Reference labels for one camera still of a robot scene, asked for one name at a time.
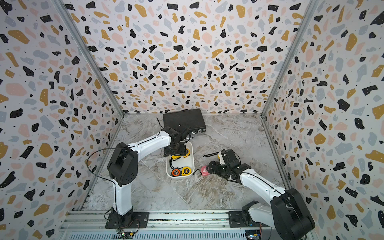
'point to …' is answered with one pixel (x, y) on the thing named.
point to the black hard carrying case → (192, 119)
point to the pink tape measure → (204, 171)
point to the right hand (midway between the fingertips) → (211, 169)
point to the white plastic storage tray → (182, 162)
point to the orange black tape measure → (176, 172)
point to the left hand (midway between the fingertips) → (180, 153)
